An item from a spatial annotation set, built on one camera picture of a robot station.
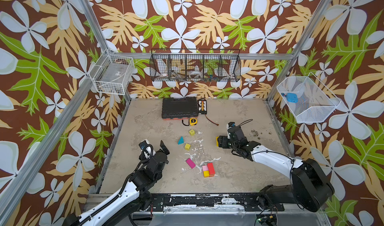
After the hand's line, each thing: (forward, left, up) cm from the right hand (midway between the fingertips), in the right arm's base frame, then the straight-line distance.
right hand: (221, 138), depth 89 cm
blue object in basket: (+17, -42, +17) cm, 48 cm away
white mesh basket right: (+8, -48, +21) cm, 53 cm away
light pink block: (-16, +11, -6) cm, 20 cm away
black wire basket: (+41, +15, +24) cm, 50 cm away
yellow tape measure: (+17, +17, -5) cm, 24 cm away
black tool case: (+28, +28, -3) cm, 39 cm away
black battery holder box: (+32, +9, -7) cm, 34 cm away
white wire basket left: (+29, +65, +27) cm, 76 cm away
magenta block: (-13, +18, -8) cm, 24 cm away
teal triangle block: (+3, +25, -8) cm, 26 cm away
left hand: (-7, +38, +6) cm, 39 cm away
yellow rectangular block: (-19, +10, -6) cm, 22 cm away
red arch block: (-18, +7, -3) cm, 19 cm away
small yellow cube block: (-2, +21, -6) cm, 21 cm away
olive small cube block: (+8, +18, -6) cm, 20 cm away
